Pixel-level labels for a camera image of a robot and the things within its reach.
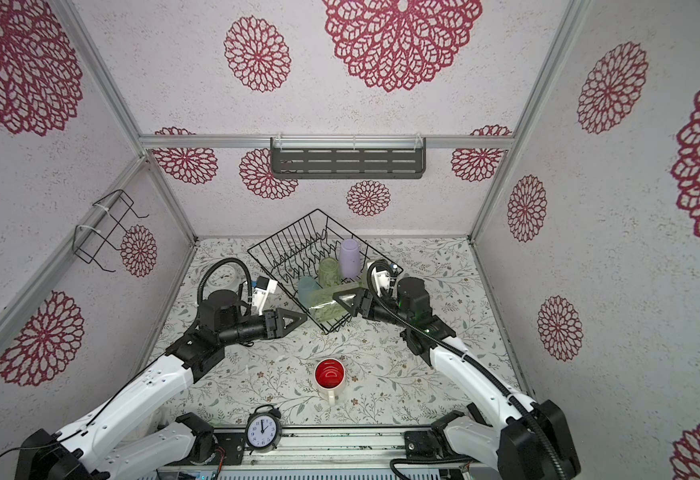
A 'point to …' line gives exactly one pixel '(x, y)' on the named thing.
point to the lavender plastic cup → (350, 258)
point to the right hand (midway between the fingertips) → (340, 296)
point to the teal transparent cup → (306, 285)
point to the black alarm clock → (263, 428)
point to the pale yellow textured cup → (364, 279)
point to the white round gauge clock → (225, 277)
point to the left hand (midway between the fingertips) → (302, 323)
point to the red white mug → (330, 373)
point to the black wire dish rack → (310, 260)
